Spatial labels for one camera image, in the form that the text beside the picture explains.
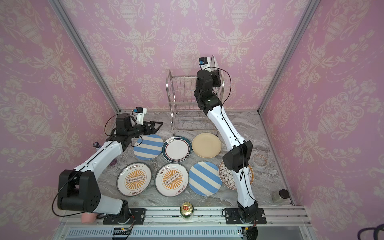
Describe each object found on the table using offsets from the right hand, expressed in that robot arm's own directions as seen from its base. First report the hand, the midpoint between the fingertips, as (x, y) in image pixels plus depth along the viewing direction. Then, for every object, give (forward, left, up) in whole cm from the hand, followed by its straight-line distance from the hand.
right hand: (220, 71), depth 74 cm
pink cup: (-54, +66, -41) cm, 95 cm away
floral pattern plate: (-36, -4, -47) cm, 59 cm away
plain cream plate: (-14, +6, -46) cm, 49 cm away
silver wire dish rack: (+17, +21, -46) cm, 53 cm away
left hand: (-13, +34, -23) cm, 43 cm away
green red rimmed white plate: (-15, +27, -49) cm, 57 cm away
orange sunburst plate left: (-35, +50, -45) cm, 76 cm away
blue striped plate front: (-36, +9, -46) cm, 60 cm away
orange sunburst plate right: (-37, +28, -45) cm, 65 cm away
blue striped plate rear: (-14, +45, -45) cm, 65 cm away
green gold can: (-54, +19, -36) cm, 68 cm away
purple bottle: (-24, +65, -25) cm, 74 cm away
